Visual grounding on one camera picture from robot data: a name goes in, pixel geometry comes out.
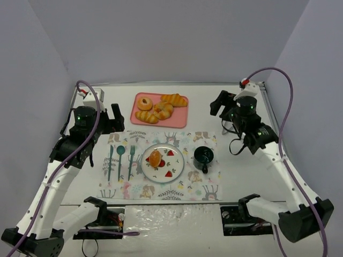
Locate sugared ring donut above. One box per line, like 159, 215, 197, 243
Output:
137, 97, 153, 111

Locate translucent brown tongs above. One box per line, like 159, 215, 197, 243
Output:
221, 120, 236, 135

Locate patterned paper placemat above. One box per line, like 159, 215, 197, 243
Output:
98, 131, 222, 201

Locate striped bread roll upper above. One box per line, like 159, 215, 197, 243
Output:
160, 93, 188, 107

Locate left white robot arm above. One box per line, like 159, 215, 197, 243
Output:
1, 104, 124, 256

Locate dark green mug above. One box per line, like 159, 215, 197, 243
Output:
193, 146, 214, 174

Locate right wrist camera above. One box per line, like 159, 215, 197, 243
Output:
237, 78, 259, 98

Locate pink plastic tray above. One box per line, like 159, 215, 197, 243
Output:
130, 92, 189, 129

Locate striped bread roll lower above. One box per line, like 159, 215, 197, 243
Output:
135, 111, 159, 124

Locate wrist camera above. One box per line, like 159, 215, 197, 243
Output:
237, 78, 259, 98
83, 88, 105, 111

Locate teal plastic knife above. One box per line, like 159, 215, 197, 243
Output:
108, 145, 114, 182

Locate twisted ring pastry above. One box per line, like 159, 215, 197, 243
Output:
153, 101, 174, 120

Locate small glazed oval bun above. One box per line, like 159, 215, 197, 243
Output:
149, 150, 162, 168

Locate teal plastic spoon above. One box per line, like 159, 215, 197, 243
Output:
116, 145, 125, 181

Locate aluminium side rail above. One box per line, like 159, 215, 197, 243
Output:
258, 81, 295, 167

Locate striped bread roll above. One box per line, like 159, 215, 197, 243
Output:
160, 93, 188, 107
135, 111, 159, 124

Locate white watermelon pattern plate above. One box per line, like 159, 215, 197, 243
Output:
140, 143, 184, 184

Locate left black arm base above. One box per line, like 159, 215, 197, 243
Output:
72, 208, 125, 240

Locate teal plastic fork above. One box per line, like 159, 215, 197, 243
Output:
128, 145, 136, 181

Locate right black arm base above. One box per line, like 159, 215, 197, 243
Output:
220, 204, 273, 237

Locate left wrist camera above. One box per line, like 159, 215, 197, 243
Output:
83, 88, 105, 111

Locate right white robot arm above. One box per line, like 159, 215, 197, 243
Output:
210, 90, 334, 243

